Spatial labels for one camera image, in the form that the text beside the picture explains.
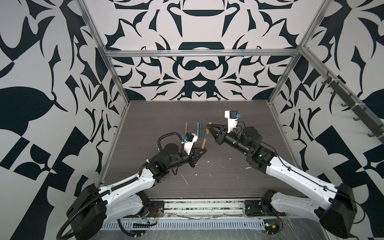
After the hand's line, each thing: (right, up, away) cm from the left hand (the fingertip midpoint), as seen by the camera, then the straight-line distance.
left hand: (206, 146), depth 71 cm
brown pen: (-1, +3, -2) cm, 3 cm away
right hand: (0, +10, -5) cm, 11 cm away
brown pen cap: (0, +8, -3) cm, 9 cm away
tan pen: (-11, +6, +34) cm, 36 cm away
